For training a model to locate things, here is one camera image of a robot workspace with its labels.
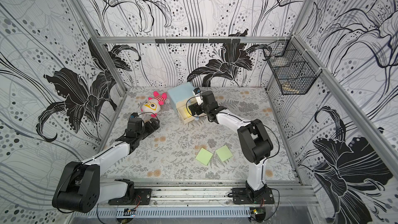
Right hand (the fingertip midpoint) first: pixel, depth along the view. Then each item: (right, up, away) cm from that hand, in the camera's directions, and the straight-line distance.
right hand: (198, 101), depth 94 cm
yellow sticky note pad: (-7, -8, +4) cm, 11 cm away
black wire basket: (+57, +18, -6) cm, 60 cm away
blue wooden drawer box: (-10, +3, +3) cm, 11 cm away
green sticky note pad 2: (+15, -30, -8) cm, 34 cm away
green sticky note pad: (+4, -32, -8) cm, 33 cm away
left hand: (-24, -15, -4) cm, 29 cm away
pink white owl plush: (-30, -3, +6) cm, 31 cm away
